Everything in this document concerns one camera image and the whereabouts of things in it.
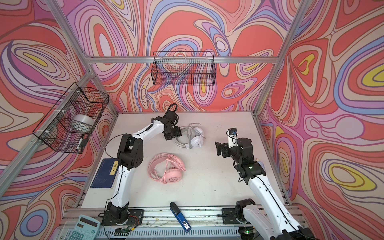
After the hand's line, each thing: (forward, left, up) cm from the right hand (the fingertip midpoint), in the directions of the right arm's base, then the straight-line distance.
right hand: (225, 143), depth 80 cm
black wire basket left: (+7, +81, +12) cm, 82 cm away
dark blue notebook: (-7, +70, -17) cm, 72 cm away
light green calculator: (-35, +69, -15) cm, 78 cm away
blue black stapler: (-35, +22, -15) cm, 44 cm away
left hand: (+18, +27, -14) cm, 36 cm away
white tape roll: (+4, +70, +16) cm, 72 cm away
